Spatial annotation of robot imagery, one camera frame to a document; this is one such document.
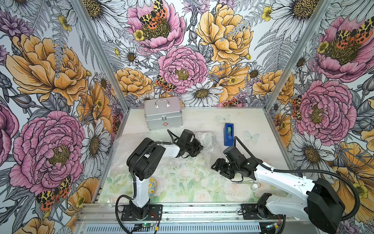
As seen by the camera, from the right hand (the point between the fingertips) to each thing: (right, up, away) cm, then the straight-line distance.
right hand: (215, 173), depth 81 cm
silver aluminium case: (-32, +33, +18) cm, 50 cm away
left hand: (-4, +10, +13) cm, 17 cm away
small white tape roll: (+21, -6, -1) cm, 22 cm away
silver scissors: (+20, -6, +4) cm, 21 cm away
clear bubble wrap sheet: (-21, -5, +5) cm, 22 cm away
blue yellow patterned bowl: (-3, +17, +13) cm, 21 cm away
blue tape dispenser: (+12, +19, +19) cm, 30 cm away
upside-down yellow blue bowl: (-35, -8, +1) cm, 36 cm away
